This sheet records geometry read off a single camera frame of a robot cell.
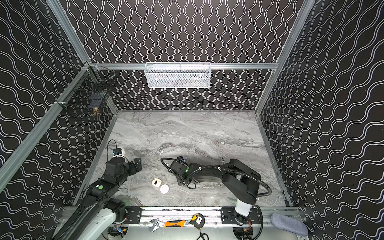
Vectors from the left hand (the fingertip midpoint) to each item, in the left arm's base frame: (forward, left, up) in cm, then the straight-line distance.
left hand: (137, 161), depth 80 cm
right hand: (-2, -25, -14) cm, 29 cm away
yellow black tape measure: (-24, -33, -12) cm, 42 cm away
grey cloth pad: (-23, -76, -13) cm, 80 cm away
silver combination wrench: (+10, -48, -14) cm, 51 cm away
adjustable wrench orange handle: (-26, -12, -13) cm, 31 cm away
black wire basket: (+35, +38, +17) cm, 54 cm away
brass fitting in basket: (+21, +25, +17) cm, 37 cm away
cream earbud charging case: (-6, -9, -11) cm, 16 cm away
